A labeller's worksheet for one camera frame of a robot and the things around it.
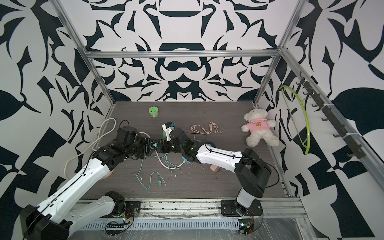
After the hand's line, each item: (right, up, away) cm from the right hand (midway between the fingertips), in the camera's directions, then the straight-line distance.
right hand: (155, 142), depth 77 cm
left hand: (+1, +2, -1) cm, 3 cm away
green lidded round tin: (-9, +17, +31) cm, 36 cm away
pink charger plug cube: (+32, -16, +8) cm, 36 cm away
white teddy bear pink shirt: (+61, +7, +19) cm, 64 cm away
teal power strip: (+17, -6, -15) cm, 23 cm away
